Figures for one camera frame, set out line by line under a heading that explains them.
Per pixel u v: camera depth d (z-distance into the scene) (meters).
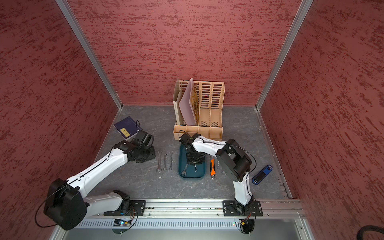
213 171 0.86
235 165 0.49
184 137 0.77
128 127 1.07
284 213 0.73
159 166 0.89
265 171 0.85
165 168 0.88
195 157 0.78
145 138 0.67
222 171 0.87
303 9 0.71
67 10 0.71
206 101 1.14
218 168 0.88
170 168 0.88
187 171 0.87
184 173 0.85
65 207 0.40
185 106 0.92
